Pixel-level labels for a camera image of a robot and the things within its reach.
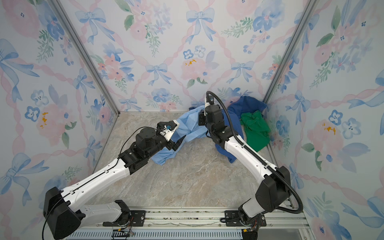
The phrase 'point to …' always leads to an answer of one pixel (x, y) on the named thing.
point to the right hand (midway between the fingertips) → (204, 108)
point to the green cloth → (257, 129)
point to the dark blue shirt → (237, 107)
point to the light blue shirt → (188, 126)
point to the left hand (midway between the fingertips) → (177, 127)
